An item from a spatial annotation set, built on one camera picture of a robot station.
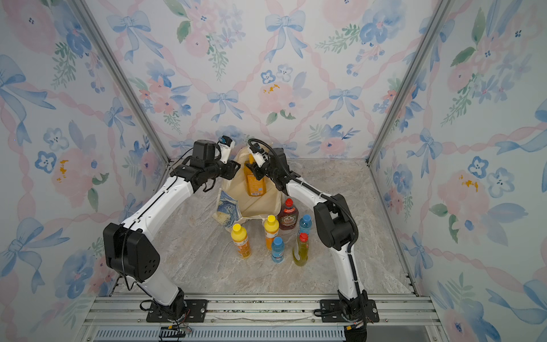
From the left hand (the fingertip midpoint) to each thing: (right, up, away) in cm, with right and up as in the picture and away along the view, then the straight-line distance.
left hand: (237, 162), depth 84 cm
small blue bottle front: (+16, -32, -8) cm, 37 cm away
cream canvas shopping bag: (+13, -18, +16) cm, 27 cm away
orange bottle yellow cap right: (+14, -24, -11) cm, 30 cm away
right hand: (+5, +2, +9) cm, 10 cm away
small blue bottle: (+27, -24, -2) cm, 36 cm away
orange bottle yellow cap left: (+4, -27, -13) cm, 30 cm away
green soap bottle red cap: (+25, -31, -10) cm, 41 cm away
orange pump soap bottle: (+6, -10, +15) cm, 19 cm away
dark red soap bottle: (+21, -22, +2) cm, 30 cm away
